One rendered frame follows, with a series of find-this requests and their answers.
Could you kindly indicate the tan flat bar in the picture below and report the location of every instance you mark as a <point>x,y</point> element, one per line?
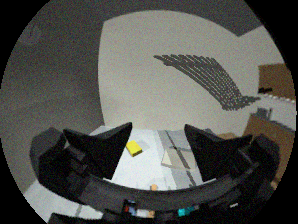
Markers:
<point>151,211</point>

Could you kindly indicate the yellow flat block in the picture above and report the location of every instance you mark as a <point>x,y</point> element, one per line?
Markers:
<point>133,148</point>

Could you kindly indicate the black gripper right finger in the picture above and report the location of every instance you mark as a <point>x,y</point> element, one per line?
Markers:
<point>210,151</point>

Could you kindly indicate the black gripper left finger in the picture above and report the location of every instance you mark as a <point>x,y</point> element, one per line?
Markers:
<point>105,148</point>

